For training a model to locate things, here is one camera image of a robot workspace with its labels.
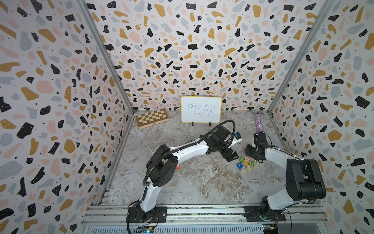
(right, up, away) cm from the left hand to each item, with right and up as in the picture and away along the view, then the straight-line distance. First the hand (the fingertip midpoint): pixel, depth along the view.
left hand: (236, 151), depth 83 cm
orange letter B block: (-34, -12, +9) cm, 38 cm away
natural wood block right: (+7, -13, +7) cm, 16 cm away
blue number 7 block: (+4, -10, +7) cm, 13 cm away
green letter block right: (+6, -7, +12) cm, 15 cm away
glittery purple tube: (+25, +16, +30) cm, 43 cm away
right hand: (+12, -2, +13) cm, 18 cm away
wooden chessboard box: (-57, +20, +30) cm, 68 cm away
